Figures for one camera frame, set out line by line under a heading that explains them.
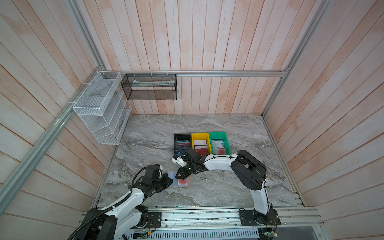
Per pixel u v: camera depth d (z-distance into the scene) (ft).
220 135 3.23
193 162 2.44
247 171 1.67
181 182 2.78
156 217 2.40
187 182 2.80
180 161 2.74
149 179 2.20
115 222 1.40
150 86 3.41
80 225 1.27
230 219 2.46
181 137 3.54
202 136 3.25
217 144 3.31
